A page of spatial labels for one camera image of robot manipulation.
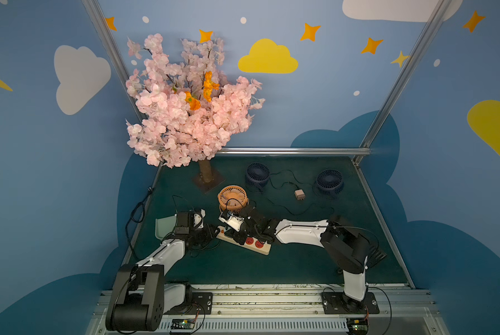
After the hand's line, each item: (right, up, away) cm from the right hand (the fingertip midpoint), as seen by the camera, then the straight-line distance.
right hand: (232, 230), depth 88 cm
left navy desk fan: (+11, +25, +14) cm, 31 cm away
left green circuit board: (-16, -28, -17) cm, 37 cm away
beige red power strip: (+12, -7, -2) cm, 14 cm away
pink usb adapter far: (+33, +14, +16) cm, 40 cm away
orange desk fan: (-1, +14, +5) cm, 15 cm away
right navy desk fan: (+48, +21, +13) cm, 54 cm away
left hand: (-7, 0, +2) cm, 7 cm away
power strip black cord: (-13, -7, -3) cm, 15 cm away
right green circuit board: (+46, -29, -16) cm, 57 cm away
